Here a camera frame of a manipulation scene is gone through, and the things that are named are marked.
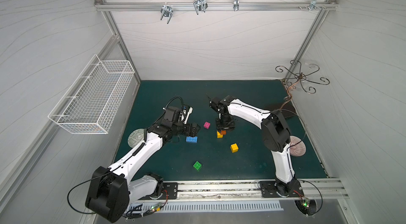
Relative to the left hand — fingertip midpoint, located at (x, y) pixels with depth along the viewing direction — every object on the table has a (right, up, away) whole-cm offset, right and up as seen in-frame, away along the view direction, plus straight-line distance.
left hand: (194, 126), depth 82 cm
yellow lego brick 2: (+22, -12, +2) cm, 25 cm away
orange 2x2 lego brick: (+16, -5, +7) cm, 18 cm away
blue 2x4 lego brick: (-3, -9, +8) cm, 13 cm away
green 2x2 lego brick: (+2, -19, -3) cm, 20 cm away
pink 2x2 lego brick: (+7, -2, +14) cm, 15 cm away
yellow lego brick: (+14, -7, +9) cm, 18 cm away
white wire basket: (-46, +13, -15) cm, 50 cm away
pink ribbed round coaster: (+57, -12, +4) cm, 58 cm away
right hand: (+16, -4, +9) cm, 18 cm away
